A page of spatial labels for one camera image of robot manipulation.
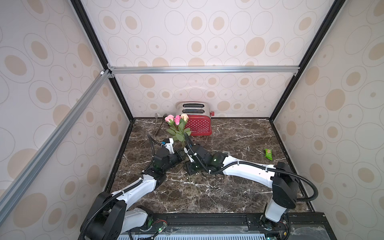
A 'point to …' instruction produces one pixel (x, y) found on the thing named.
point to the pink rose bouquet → (179, 126)
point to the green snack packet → (268, 154)
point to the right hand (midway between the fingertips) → (190, 164)
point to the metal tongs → (156, 130)
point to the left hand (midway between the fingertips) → (194, 149)
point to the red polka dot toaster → (199, 113)
